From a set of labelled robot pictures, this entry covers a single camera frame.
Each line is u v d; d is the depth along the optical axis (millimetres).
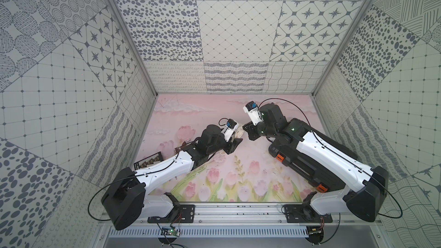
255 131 651
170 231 701
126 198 408
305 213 661
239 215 751
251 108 648
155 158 898
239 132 764
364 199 390
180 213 730
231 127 674
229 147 692
